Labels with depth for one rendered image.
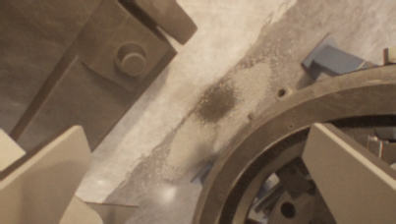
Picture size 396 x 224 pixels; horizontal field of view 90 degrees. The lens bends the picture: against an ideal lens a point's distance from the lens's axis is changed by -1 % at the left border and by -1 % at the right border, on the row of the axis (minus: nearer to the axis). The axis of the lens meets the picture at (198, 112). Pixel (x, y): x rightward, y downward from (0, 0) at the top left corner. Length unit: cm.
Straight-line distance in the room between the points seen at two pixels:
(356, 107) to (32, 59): 53
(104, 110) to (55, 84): 9
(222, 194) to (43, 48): 43
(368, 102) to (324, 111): 6
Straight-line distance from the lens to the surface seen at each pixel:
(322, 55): 91
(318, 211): 37
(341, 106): 42
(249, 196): 52
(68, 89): 41
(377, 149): 31
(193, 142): 83
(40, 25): 40
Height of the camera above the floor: 55
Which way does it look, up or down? 48 degrees down
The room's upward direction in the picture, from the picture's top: 149 degrees clockwise
